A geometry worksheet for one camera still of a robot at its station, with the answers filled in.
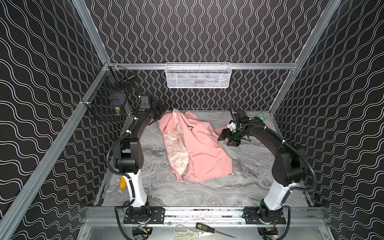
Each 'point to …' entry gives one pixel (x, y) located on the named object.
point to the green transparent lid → (262, 116)
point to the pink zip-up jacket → (194, 152)
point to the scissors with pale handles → (187, 234)
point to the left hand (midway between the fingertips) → (172, 108)
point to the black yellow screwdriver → (204, 227)
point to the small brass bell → (117, 111)
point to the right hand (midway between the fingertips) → (222, 142)
